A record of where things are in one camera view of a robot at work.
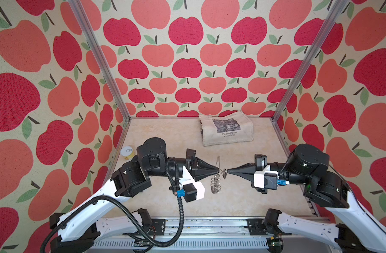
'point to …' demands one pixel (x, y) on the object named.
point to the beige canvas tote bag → (234, 127)
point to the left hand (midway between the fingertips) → (218, 165)
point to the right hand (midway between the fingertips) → (233, 162)
